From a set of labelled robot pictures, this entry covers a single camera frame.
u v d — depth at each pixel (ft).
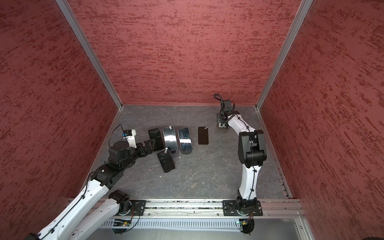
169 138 2.94
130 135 2.18
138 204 2.49
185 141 2.94
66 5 2.32
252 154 1.80
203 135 3.40
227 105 2.59
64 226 1.36
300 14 2.41
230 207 2.43
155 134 2.96
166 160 2.73
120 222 2.39
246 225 2.36
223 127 3.29
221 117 2.46
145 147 2.24
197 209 2.49
